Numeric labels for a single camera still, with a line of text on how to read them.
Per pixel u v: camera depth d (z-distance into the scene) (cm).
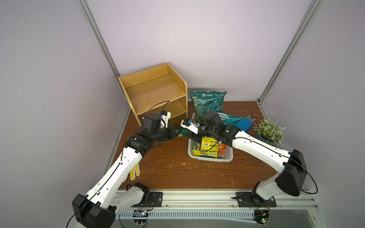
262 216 69
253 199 65
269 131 79
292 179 40
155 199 73
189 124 61
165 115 66
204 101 85
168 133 63
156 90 83
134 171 83
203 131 63
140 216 72
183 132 72
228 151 82
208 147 82
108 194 39
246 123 101
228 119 79
